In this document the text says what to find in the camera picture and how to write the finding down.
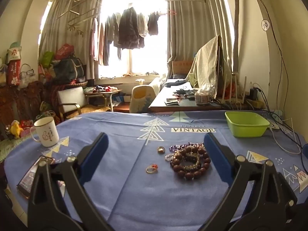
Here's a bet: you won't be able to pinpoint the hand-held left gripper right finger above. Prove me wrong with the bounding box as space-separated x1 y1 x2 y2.
203 132 299 231

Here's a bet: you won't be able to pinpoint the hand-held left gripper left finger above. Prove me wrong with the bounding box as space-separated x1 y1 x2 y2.
27 132 114 231

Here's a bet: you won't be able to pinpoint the brown wooden bead bracelet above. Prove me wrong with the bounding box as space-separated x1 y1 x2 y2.
170 147 212 180

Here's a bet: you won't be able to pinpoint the purple bead bracelet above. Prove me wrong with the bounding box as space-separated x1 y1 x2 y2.
169 143 205 153

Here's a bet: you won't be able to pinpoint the green plastic basin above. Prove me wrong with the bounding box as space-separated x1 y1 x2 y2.
224 111 270 138

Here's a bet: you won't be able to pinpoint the white enamel mug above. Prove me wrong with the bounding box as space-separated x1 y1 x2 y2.
30 116 59 148

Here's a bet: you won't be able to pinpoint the blue printed tablecloth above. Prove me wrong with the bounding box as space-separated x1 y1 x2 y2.
3 111 308 231

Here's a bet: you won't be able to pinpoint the dark wooden desk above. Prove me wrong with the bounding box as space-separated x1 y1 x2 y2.
148 78 265 113

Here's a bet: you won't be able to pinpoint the white router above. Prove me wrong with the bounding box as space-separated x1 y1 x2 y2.
221 71 249 104

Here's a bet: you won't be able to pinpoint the white armchair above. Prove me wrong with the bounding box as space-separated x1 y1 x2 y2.
56 86 111 122

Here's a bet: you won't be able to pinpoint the crumpled clear plastic bag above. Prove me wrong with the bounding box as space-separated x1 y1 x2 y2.
194 83 216 105

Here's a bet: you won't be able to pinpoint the small wooden table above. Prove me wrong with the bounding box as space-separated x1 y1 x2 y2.
84 89 123 112

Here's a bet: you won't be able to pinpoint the smartphone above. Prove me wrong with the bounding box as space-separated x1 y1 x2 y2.
16 156 56 199

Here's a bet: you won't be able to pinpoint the cream plastic chair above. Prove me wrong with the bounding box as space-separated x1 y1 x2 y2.
130 78 161 114

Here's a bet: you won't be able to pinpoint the yellow plush toy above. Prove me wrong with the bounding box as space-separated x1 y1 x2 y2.
9 120 24 139

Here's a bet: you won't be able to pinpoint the cloth-covered monitor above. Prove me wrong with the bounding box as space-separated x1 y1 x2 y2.
187 35 232 97

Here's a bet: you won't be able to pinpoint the pile of bags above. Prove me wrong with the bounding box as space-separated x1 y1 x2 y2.
38 43 87 85

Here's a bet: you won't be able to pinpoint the cardboard box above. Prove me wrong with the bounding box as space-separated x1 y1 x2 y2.
172 60 195 80

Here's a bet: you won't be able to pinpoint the red diaper pack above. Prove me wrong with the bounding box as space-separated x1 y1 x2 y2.
6 59 22 86

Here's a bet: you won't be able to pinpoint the grey curtain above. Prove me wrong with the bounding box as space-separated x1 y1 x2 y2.
38 0 104 80
163 0 241 87

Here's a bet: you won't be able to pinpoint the hanging clothes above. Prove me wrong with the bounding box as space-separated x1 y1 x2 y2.
90 7 161 66

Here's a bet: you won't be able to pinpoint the metal drying rack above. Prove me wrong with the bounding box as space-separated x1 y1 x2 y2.
56 0 206 27

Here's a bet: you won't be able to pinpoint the yellow-green bead bracelet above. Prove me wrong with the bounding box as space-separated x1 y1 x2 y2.
178 153 202 171

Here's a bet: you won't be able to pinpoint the white cable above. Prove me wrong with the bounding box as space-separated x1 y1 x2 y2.
269 127 302 155

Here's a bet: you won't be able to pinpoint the black wall cable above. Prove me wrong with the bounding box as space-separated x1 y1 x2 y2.
254 0 290 116

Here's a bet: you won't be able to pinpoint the round white wall sticker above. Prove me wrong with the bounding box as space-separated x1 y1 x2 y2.
261 19 272 32

